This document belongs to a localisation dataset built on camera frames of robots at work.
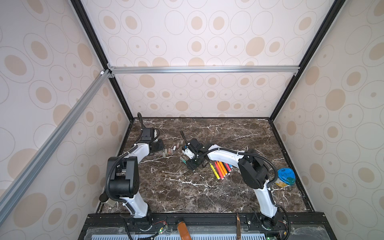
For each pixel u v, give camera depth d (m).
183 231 0.69
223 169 0.92
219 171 0.90
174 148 1.02
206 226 0.73
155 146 0.85
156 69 1.94
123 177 0.47
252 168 0.53
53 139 0.55
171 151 1.00
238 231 0.73
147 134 0.76
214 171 0.91
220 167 0.92
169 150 1.00
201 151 0.70
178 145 1.03
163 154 0.99
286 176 0.80
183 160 0.94
